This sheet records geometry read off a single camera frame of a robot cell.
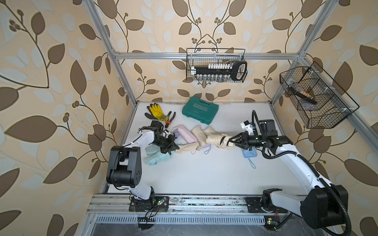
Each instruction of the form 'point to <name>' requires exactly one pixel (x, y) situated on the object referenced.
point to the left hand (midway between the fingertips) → (176, 145)
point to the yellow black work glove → (155, 112)
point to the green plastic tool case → (204, 111)
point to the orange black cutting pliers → (169, 122)
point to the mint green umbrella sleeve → (152, 149)
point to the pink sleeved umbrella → (186, 132)
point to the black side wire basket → (320, 101)
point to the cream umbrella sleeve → (187, 148)
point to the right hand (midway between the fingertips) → (230, 141)
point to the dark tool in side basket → (309, 100)
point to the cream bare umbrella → (219, 140)
